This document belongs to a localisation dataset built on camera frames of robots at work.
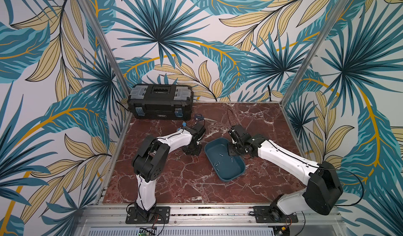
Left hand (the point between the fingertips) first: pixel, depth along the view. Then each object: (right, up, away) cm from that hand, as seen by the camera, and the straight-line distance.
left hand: (192, 154), depth 93 cm
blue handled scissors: (+3, +22, +17) cm, 28 cm away
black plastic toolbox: (-19, +31, +3) cm, 37 cm away
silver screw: (+14, -5, -4) cm, 15 cm away
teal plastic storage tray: (+19, -7, -5) cm, 20 cm away
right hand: (+21, +5, -8) cm, 23 cm away
